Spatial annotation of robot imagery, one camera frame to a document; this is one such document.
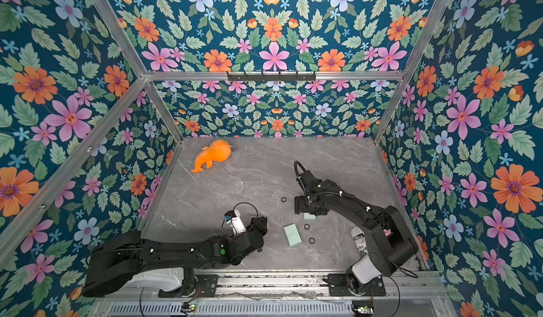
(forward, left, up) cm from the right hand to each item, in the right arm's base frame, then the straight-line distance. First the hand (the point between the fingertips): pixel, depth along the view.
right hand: (308, 206), depth 88 cm
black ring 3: (+6, +11, -4) cm, 13 cm away
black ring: (-12, 0, -6) cm, 14 cm away
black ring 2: (-6, 0, -6) cm, 8 cm away
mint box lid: (-11, +6, -3) cm, 13 cm away
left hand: (-9, +17, 0) cm, 20 cm away
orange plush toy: (+29, +46, +2) cm, 54 cm away
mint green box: (-3, 0, -5) cm, 5 cm away
